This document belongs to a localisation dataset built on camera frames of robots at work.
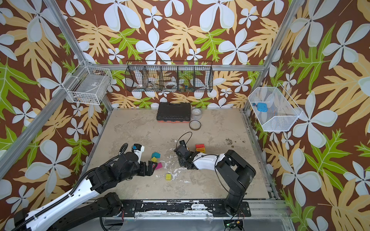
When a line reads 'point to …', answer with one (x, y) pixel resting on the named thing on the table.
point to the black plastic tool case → (174, 112)
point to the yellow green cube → (168, 177)
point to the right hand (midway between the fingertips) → (182, 157)
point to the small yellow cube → (154, 159)
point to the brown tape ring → (195, 125)
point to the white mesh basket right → (274, 109)
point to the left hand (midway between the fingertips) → (150, 162)
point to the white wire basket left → (88, 84)
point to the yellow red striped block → (201, 149)
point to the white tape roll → (170, 85)
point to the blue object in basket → (261, 107)
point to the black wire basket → (169, 76)
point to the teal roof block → (157, 155)
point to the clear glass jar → (196, 113)
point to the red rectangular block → (200, 146)
